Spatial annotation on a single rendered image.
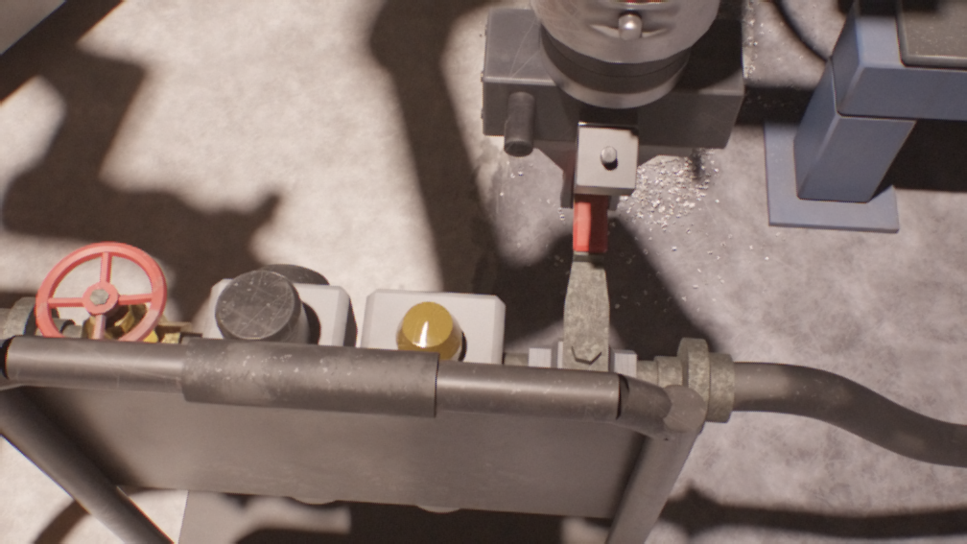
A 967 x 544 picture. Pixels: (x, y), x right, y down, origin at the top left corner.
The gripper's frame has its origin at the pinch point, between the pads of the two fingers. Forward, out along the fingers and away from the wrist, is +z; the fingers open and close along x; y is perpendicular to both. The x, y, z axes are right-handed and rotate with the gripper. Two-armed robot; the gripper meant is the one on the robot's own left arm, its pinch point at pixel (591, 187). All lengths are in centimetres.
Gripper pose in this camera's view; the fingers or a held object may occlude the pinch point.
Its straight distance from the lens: 68.3
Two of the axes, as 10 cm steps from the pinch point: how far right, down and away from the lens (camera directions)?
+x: 10.0, 0.6, -0.3
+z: 0.0, 4.6, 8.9
